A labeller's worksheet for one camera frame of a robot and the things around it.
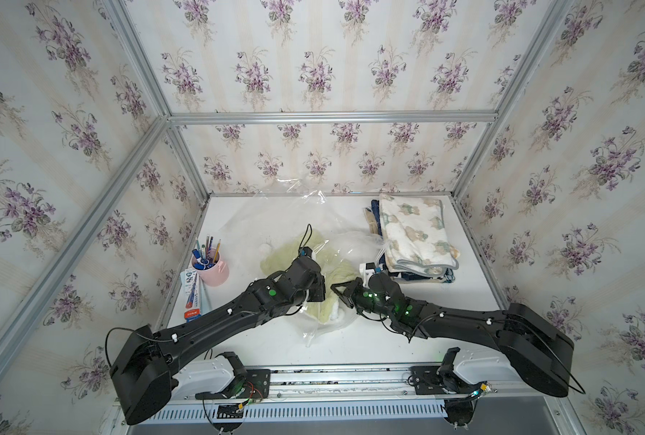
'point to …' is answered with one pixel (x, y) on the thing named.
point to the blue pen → (201, 263)
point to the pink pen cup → (216, 275)
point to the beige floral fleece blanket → (373, 225)
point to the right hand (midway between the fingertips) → (333, 289)
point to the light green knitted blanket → (334, 271)
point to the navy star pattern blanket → (446, 276)
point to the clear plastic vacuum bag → (275, 227)
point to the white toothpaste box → (190, 281)
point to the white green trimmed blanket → (415, 237)
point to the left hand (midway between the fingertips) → (327, 287)
